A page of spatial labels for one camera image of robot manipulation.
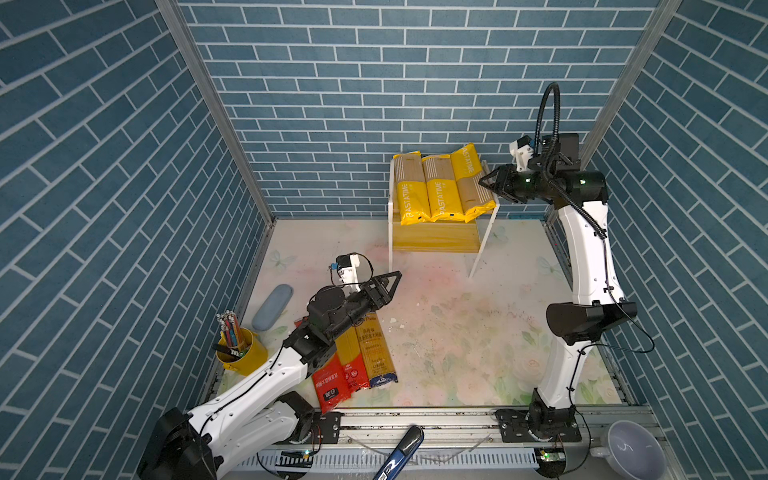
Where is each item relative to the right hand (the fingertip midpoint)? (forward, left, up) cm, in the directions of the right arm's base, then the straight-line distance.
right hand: (480, 179), depth 74 cm
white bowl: (-49, -40, -41) cm, 75 cm away
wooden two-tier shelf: (+3, +9, -25) cm, 27 cm away
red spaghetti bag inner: (-35, +31, -38) cm, 60 cm away
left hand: (-23, +19, -13) cm, 33 cm away
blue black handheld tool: (-55, +16, -36) cm, 68 cm away
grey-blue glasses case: (-20, +60, -38) cm, 74 cm away
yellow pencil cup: (-36, +60, -31) cm, 77 cm away
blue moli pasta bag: (-34, +24, -38) cm, 56 cm away
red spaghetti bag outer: (-41, +35, -37) cm, 66 cm away
